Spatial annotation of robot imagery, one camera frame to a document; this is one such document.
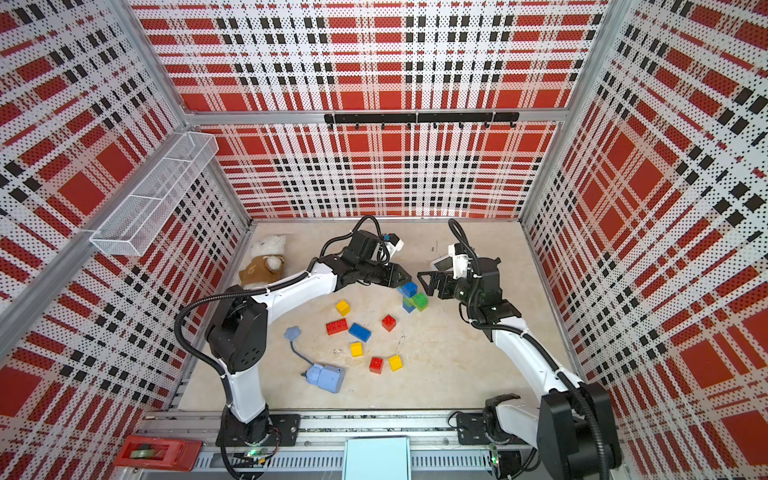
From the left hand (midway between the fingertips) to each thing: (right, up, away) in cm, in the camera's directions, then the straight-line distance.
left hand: (411, 277), depth 85 cm
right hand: (+6, +1, -4) cm, 7 cm away
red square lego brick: (-10, -24, -3) cm, 26 cm away
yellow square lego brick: (-16, -21, +1) cm, 27 cm away
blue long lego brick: (-16, -17, +4) cm, 24 cm away
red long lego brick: (-23, -16, +5) cm, 28 cm away
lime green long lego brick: (+3, -7, 0) cm, 7 cm away
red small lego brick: (-7, -14, +3) cm, 16 cm away
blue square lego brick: (-1, -4, 0) cm, 4 cm away
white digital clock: (+12, +3, +20) cm, 24 cm away
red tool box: (-57, -37, -20) cm, 71 cm away
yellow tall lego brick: (-22, -10, +8) cm, 25 cm away
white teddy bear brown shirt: (-46, +4, +8) cm, 46 cm away
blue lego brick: (-1, -10, +7) cm, 13 cm away
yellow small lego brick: (-4, -24, -2) cm, 24 cm away
